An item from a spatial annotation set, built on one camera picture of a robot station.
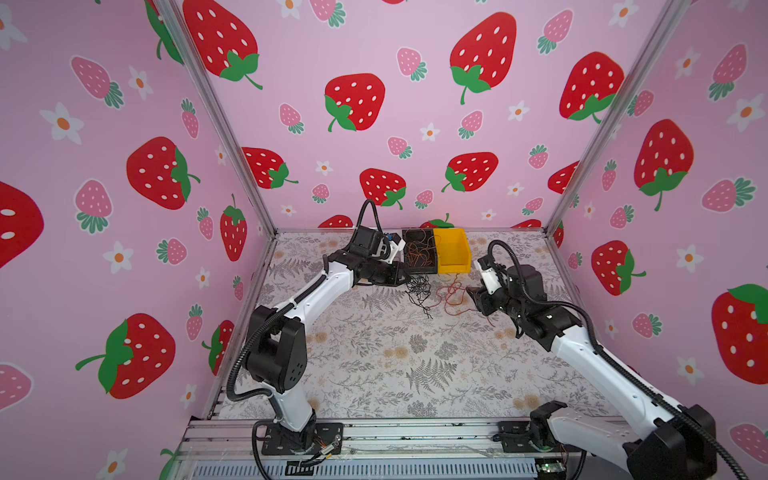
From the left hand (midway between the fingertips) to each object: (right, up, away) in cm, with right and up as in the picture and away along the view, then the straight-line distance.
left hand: (411, 277), depth 84 cm
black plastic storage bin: (+4, +9, +27) cm, 29 cm away
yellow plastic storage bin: (+18, +8, +30) cm, 36 cm away
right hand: (+17, -1, -4) cm, 17 cm away
